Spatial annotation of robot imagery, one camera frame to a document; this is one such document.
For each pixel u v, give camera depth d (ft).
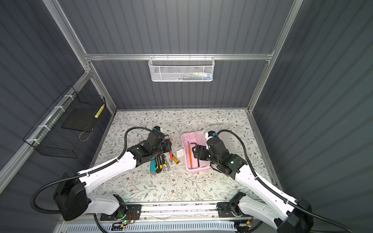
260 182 1.50
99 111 2.67
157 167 2.87
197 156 2.23
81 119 2.54
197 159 3.00
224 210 2.37
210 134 2.24
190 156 3.10
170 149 2.39
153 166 2.91
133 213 2.37
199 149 2.20
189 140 3.33
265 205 1.75
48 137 2.12
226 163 1.77
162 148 2.29
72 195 1.32
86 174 1.44
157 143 2.07
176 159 2.98
